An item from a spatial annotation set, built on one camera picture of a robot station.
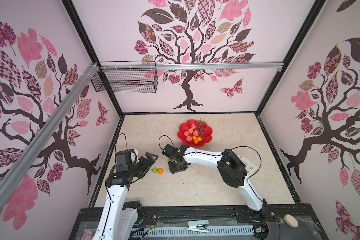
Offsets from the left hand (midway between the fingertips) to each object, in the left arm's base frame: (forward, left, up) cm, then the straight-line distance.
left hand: (155, 163), depth 78 cm
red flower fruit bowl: (+34, -17, -11) cm, 39 cm away
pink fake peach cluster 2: (+29, -24, -11) cm, 39 cm away
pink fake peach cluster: (+28, -18, -10) cm, 35 cm away
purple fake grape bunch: (+34, -28, -9) cm, 45 cm away
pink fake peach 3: (+25, -19, -12) cm, 33 cm away
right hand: (+3, -9, -13) cm, 16 cm away
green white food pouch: (+3, -56, -13) cm, 58 cm away
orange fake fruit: (+22, -24, -12) cm, 35 cm away
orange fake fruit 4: (+1, -1, -12) cm, 12 cm away
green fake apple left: (+1, +2, -12) cm, 12 cm away
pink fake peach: (+34, -22, -9) cm, 42 cm away
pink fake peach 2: (+30, -20, -10) cm, 38 cm away
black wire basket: (+73, +32, +2) cm, 80 cm away
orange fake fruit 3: (+25, -26, -12) cm, 38 cm away
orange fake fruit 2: (+25, -23, -12) cm, 36 cm away
